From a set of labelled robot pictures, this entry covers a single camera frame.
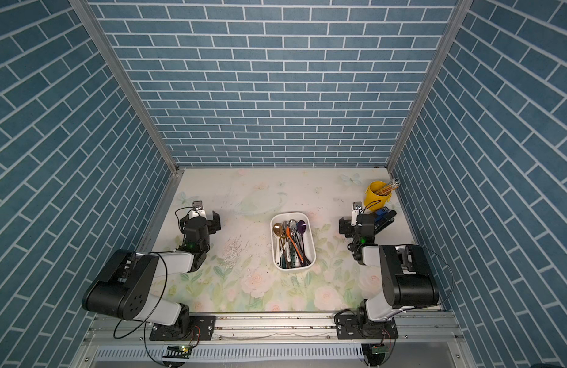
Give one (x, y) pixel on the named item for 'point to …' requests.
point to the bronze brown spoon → (277, 230)
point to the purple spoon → (301, 228)
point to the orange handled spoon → (293, 243)
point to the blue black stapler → (384, 217)
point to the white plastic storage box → (307, 238)
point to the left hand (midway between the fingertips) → (207, 212)
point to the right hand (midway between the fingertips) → (357, 217)
